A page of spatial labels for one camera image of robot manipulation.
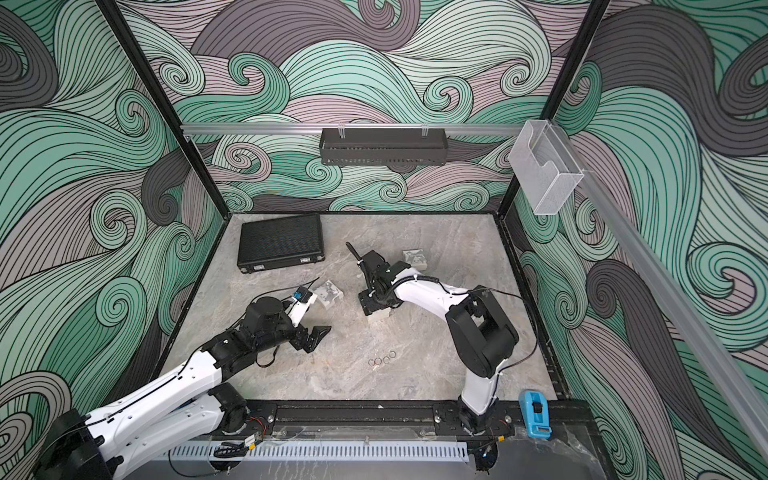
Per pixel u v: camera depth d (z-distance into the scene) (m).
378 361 0.83
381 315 0.80
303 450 0.70
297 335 0.69
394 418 0.74
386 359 0.83
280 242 1.04
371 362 0.83
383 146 1.01
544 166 0.78
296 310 0.69
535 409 0.71
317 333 0.71
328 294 0.92
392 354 0.84
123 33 0.74
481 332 0.46
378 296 0.67
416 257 1.03
